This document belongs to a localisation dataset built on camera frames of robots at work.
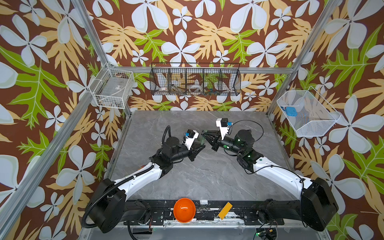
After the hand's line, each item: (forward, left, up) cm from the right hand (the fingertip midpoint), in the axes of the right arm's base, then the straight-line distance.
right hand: (202, 135), depth 69 cm
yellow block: (-27, -12, -31) cm, 42 cm away
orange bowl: (-26, +9, -30) cm, 40 cm away
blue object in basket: (+20, -54, -4) cm, 57 cm away
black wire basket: (+46, +2, +1) cm, 46 cm away
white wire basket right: (+17, -61, -3) cm, 63 cm away
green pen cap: (0, -2, 0) cm, 2 cm away
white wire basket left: (+32, +51, +4) cm, 61 cm away
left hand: (+1, -1, -6) cm, 6 cm away
